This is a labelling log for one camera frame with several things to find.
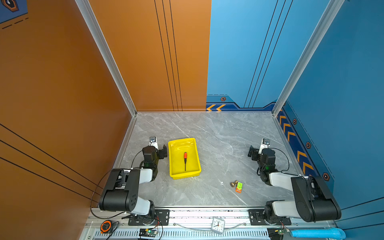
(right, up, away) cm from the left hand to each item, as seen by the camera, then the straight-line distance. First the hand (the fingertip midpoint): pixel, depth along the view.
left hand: (156, 144), depth 93 cm
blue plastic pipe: (+85, -37, -27) cm, 97 cm away
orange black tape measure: (-17, -35, -25) cm, 46 cm away
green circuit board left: (+2, -39, -23) cm, 45 cm away
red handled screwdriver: (+18, -10, 0) cm, 20 cm away
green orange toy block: (+48, -22, -13) cm, 55 cm away
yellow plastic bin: (+12, -5, +3) cm, 13 cm away
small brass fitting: (+45, -21, -11) cm, 51 cm away
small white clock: (+35, -35, -23) cm, 55 cm away
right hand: (+63, -2, -2) cm, 63 cm away
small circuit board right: (+65, -38, -24) cm, 79 cm away
